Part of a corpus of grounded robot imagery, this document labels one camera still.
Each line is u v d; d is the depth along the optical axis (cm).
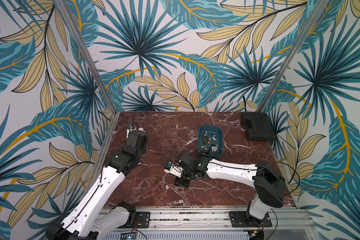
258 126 108
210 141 101
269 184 44
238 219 73
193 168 62
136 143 52
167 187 83
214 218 75
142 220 74
